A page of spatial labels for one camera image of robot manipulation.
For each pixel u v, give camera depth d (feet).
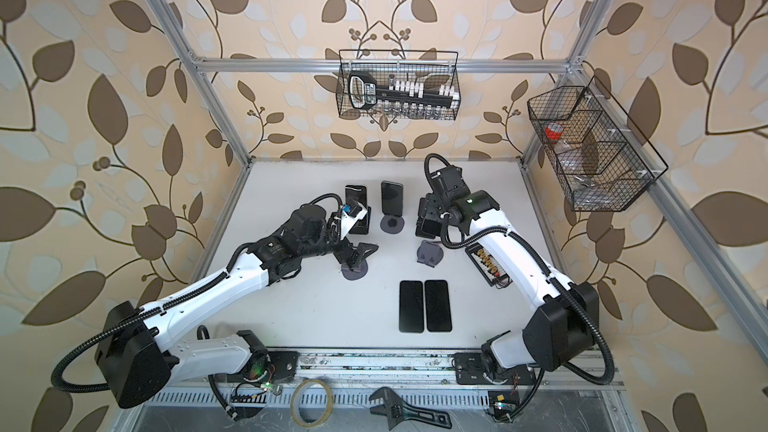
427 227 3.43
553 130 2.84
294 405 2.19
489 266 2.99
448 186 1.99
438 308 2.72
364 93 2.77
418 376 2.42
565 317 1.31
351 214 2.15
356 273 2.90
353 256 2.23
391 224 3.34
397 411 2.24
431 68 2.99
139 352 1.27
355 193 3.34
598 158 2.67
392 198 3.65
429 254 2.96
